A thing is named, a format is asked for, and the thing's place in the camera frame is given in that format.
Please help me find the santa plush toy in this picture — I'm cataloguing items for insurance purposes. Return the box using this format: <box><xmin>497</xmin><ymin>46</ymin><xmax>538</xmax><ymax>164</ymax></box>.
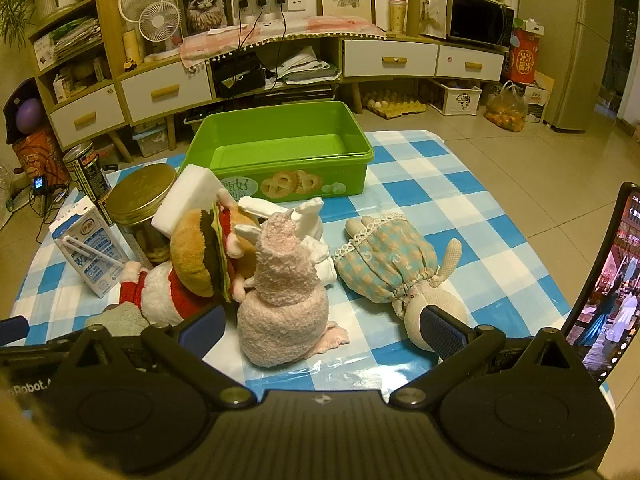
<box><xmin>119</xmin><ymin>261</ymin><xmax>219</xmax><ymax>326</ymax></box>

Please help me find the grey fuzzy cloth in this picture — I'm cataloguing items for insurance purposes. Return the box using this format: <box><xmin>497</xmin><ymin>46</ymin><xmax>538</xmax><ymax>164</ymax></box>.
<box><xmin>85</xmin><ymin>301</ymin><xmax>150</xmax><ymax>337</ymax></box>

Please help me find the hamburger plush toy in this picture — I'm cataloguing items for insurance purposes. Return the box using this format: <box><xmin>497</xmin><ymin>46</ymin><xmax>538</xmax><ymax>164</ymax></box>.
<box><xmin>170</xmin><ymin>188</ymin><xmax>259</xmax><ymax>304</ymax></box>

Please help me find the pink fluffy plush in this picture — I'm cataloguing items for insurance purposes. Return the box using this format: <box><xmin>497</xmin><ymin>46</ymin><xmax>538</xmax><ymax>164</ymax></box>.
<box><xmin>238</xmin><ymin>211</ymin><xmax>349</xmax><ymax>368</ymax></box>

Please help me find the doll with checkered dress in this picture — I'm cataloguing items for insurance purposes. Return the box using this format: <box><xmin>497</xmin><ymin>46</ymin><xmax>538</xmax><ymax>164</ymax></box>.
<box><xmin>334</xmin><ymin>212</ymin><xmax>468</xmax><ymax>329</ymax></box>

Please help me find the white foam block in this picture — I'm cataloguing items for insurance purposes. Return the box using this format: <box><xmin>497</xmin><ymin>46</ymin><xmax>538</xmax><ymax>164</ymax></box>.
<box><xmin>151</xmin><ymin>164</ymin><xmax>222</xmax><ymax>238</ymax></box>

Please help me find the white rabbit plush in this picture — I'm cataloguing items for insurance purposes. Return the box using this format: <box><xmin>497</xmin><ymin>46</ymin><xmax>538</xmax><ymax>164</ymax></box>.
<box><xmin>233</xmin><ymin>196</ymin><xmax>337</xmax><ymax>286</ymax></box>

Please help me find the milk carton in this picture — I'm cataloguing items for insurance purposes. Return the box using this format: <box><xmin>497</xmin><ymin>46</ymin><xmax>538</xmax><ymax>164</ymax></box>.
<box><xmin>49</xmin><ymin>197</ymin><xmax>128</xmax><ymax>297</ymax></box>

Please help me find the smartphone on stand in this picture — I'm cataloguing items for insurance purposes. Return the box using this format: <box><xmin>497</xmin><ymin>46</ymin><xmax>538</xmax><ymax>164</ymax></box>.
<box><xmin>562</xmin><ymin>182</ymin><xmax>639</xmax><ymax>384</ymax></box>

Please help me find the glass jar gold lid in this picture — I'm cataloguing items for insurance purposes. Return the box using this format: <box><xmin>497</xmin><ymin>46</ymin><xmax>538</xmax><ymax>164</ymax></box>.
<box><xmin>105</xmin><ymin>164</ymin><xmax>177</xmax><ymax>268</ymax></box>

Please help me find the tall drink can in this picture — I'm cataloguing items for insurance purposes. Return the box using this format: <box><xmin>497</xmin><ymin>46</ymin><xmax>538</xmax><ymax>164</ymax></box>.
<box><xmin>63</xmin><ymin>141</ymin><xmax>114</xmax><ymax>226</ymax></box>

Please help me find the purple ball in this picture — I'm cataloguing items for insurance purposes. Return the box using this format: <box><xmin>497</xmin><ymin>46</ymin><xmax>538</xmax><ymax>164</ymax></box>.
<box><xmin>15</xmin><ymin>98</ymin><xmax>46</xmax><ymax>136</ymax></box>

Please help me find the green plastic bin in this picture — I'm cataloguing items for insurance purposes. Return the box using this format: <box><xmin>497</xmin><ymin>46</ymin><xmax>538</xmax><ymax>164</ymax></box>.
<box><xmin>181</xmin><ymin>101</ymin><xmax>374</xmax><ymax>202</ymax></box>

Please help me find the bag of oranges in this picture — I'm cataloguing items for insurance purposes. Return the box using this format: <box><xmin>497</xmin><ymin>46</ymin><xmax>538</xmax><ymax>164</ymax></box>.
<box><xmin>484</xmin><ymin>80</ymin><xmax>528</xmax><ymax>132</ymax></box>

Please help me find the white storage crate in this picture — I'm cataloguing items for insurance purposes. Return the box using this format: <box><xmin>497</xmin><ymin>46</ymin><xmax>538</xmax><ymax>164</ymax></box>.
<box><xmin>430</xmin><ymin>80</ymin><xmax>482</xmax><ymax>116</ymax></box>

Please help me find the egg carton tray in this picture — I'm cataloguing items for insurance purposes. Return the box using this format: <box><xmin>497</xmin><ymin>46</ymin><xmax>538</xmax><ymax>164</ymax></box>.
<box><xmin>362</xmin><ymin>89</ymin><xmax>427</xmax><ymax>119</ymax></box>

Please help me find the wooden shelf unit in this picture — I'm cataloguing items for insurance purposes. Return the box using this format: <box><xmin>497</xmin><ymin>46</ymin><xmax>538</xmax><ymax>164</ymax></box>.
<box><xmin>26</xmin><ymin>0</ymin><xmax>131</xmax><ymax>162</ymax></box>

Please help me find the black bag in cabinet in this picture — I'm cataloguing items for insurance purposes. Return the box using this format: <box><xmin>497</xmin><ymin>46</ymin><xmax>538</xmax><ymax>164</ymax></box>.
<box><xmin>209</xmin><ymin>52</ymin><xmax>266</xmax><ymax>99</ymax></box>

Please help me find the red gift box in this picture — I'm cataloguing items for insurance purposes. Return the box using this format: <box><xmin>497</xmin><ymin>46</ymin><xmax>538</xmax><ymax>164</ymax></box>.
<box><xmin>506</xmin><ymin>28</ymin><xmax>540</xmax><ymax>84</ymax></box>

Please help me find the pink table runner cloth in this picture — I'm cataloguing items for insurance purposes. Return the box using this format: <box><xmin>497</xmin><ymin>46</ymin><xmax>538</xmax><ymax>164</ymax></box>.
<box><xmin>179</xmin><ymin>15</ymin><xmax>386</xmax><ymax>70</ymax></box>

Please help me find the black microwave oven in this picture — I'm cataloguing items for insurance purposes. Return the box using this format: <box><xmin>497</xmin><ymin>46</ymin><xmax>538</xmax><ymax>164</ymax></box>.
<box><xmin>420</xmin><ymin>0</ymin><xmax>514</xmax><ymax>48</ymax></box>

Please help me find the framed cat picture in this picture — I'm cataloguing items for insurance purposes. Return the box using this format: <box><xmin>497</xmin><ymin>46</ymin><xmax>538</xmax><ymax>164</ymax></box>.
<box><xmin>176</xmin><ymin>0</ymin><xmax>233</xmax><ymax>38</ymax></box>

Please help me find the grey refrigerator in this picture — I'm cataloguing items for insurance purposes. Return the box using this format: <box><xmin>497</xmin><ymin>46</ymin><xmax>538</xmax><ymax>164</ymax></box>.
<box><xmin>518</xmin><ymin>0</ymin><xmax>615</xmax><ymax>132</ymax></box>

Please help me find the small camera on tripod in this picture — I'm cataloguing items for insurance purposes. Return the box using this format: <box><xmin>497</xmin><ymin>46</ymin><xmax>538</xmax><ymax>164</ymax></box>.
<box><xmin>32</xmin><ymin>174</ymin><xmax>49</xmax><ymax>196</ymax></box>

